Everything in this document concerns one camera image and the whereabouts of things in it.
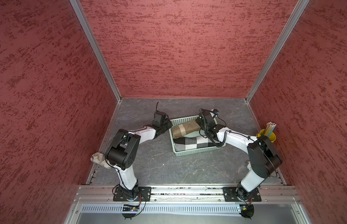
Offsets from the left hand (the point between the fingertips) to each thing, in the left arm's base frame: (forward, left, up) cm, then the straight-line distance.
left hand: (171, 124), depth 97 cm
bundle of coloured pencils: (-8, -62, +9) cm, 63 cm away
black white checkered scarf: (-15, -8, 0) cm, 17 cm away
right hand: (+1, -18, +6) cm, 19 cm away
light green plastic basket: (+3, -8, +2) cm, 9 cm away
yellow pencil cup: (-11, -66, +3) cm, 67 cm away
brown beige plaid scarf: (-5, -7, +2) cm, 9 cm away
